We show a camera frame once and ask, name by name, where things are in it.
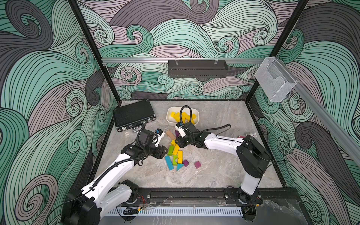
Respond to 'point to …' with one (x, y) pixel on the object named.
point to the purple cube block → (185, 162)
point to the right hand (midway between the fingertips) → (176, 141)
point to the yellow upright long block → (176, 149)
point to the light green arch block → (174, 157)
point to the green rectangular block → (170, 150)
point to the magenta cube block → (197, 164)
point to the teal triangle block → (179, 166)
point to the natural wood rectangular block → (170, 134)
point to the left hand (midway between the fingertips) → (163, 147)
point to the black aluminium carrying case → (133, 115)
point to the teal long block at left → (170, 165)
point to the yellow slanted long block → (173, 143)
